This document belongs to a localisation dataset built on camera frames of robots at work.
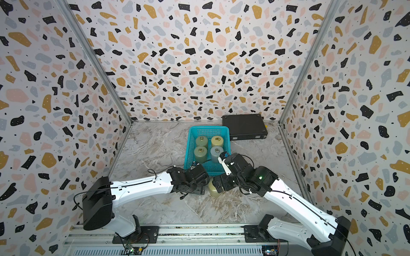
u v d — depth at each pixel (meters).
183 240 0.73
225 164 0.55
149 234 0.74
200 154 0.94
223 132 1.06
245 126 1.14
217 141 1.00
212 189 0.79
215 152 0.94
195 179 0.62
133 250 0.70
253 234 0.73
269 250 0.71
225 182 0.61
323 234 0.39
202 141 1.00
